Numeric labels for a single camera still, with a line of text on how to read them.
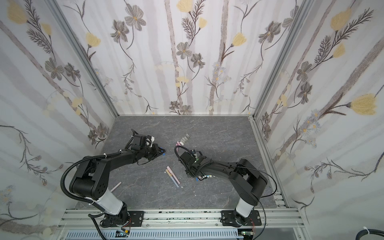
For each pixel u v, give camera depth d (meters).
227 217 0.75
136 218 0.74
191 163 0.68
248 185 0.45
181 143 1.04
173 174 0.88
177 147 0.74
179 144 1.02
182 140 1.04
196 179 0.88
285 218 0.78
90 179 0.49
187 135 1.08
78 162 0.47
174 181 0.86
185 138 1.05
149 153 0.82
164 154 0.92
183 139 1.04
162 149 0.92
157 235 0.70
